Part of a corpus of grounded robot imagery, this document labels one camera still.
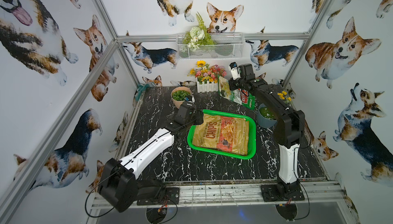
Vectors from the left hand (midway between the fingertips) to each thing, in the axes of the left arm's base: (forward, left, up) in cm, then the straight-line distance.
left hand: (198, 109), depth 82 cm
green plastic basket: (-14, -29, -12) cm, 34 cm away
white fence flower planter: (+32, -6, -5) cm, 33 cm away
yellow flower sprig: (+11, -51, -3) cm, 52 cm away
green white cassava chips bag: (+14, -26, -6) cm, 30 cm away
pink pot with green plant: (+18, +14, -9) cm, 25 cm away
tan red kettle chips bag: (-8, -13, -13) cm, 20 cm away
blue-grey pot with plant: (-2, -38, -8) cm, 39 cm away
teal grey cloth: (+36, +46, -21) cm, 62 cm away
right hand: (+21, -22, +5) cm, 31 cm away
